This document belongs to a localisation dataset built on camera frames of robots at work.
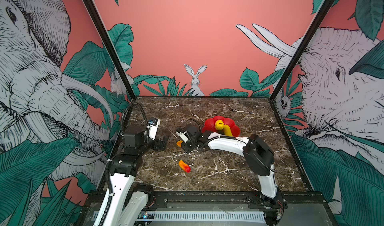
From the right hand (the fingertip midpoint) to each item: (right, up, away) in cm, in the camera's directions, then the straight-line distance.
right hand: (181, 143), depth 87 cm
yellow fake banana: (+29, +7, +9) cm, 31 cm away
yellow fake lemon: (+24, +10, +10) cm, 28 cm away
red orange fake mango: (-1, 0, +1) cm, 2 cm away
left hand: (-9, +10, -15) cm, 20 cm away
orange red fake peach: (+2, -12, -4) cm, 13 cm away
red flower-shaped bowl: (+18, +10, +15) cm, 25 cm away
